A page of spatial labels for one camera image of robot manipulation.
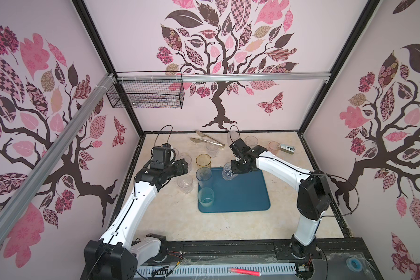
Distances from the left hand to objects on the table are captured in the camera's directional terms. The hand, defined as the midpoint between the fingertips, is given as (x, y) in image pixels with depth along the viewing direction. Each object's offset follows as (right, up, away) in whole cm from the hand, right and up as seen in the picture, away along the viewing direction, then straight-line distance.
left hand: (181, 169), depth 80 cm
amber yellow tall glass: (+10, +3, +11) cm, 15 cm away
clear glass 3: (+15, +9, +28) cm, 33 cm away
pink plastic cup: (+52, +10, +25) cm, 59 cm away
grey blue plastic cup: (+10, -5, +11) cm, 15 cm away
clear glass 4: (+40, +15, +30) cm, 52 cm away
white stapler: (+65, +9, +30) cm, 72 cm away
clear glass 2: (0, -8, +11) cm, 14 cm away
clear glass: (+23, -3, +13) cm, 26 cm away
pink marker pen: (+28, -40, -11) cm, 50 cm away
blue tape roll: (+74, -39, -9) cm, 84 cm away
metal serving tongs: (+6, +15, +34) cm, 38 cm away
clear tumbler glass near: (-6, +8, +20) cm, 23 cm away
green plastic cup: (+11, -15, +8) cm, 20 cm away
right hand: (+27, 0, +9) cm, 28 cm away
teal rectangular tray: (+34, -14, +13) cm, 39 cm away
